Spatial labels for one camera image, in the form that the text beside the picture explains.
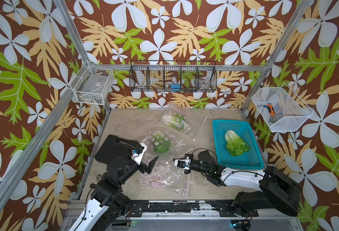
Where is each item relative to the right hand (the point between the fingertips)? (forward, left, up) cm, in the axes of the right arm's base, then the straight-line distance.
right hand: (174, 157), depth 79 cm
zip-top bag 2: (+12, +6, -4) cm, 14 cm away
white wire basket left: (+37, +49, +22) cm, 66 cm away
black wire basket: (+51, +2, +19) cm, 54 cm away
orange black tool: (+24, -58, +12) cm, 64 cm away
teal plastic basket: (+3, -48, -10) cm, 49 cm away
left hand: (-1, +12, +11) cm, 16 cm away
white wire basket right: (+22, -63, +14) cm, 68 cm away
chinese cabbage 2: (+30, -3, -5) cm, 31 cm away
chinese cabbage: (+10, -39, -6) cm, 41 cm away
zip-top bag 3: (+33, -16, -10) cm, 38 cm away
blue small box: (+42, -2, +15) cm, 45 cm away
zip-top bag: (-4, +5, -13) cm, 14 cm away
